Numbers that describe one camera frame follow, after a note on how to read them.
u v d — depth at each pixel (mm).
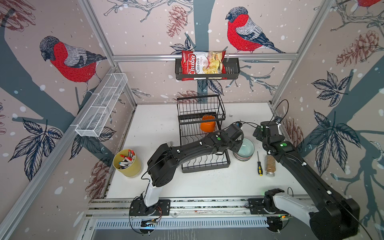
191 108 902
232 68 949
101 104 786
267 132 610
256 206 732
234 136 624
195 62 878
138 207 724
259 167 856
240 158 821
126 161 796
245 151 846
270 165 827
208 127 994
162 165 468
